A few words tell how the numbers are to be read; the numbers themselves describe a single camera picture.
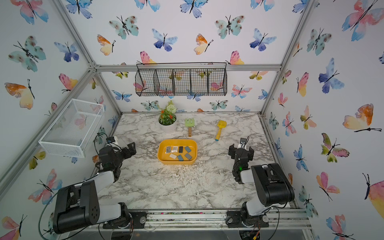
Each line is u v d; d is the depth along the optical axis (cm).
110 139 76
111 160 69
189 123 115
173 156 96
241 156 69
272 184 47
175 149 99
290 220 75
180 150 99
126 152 80
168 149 98
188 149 100
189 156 96
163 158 94
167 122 96
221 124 111
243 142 79
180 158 96
